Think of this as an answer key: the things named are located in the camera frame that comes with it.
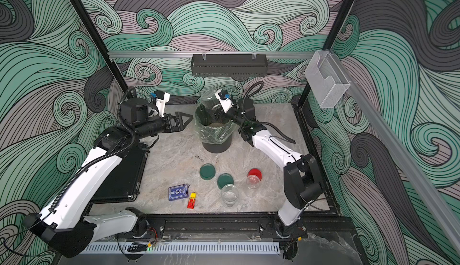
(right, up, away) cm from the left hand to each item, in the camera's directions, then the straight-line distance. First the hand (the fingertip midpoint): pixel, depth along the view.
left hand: (184, 115), depth 66 cm
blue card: (-6, -36, +16) cm, 40 cm away
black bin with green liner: (+11, -6, +12) cm, 17 cm away
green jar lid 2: (+15, -31, +21) cm, 41 cm away
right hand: (+9, +6, +12) cm, 16 cm away
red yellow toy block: (0, -40, +13) cm, 42 cm away
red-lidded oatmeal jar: (+29, -33, +21) cm, 48 cm away
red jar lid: (+31, -30, +27) cm, 51 cm away
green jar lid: (+6, -29, +24) cm, 38 cm away
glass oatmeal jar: (+18, -38, +17) cm, 45 cm away
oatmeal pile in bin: (+10, -5, +41) cm, 42 cm away
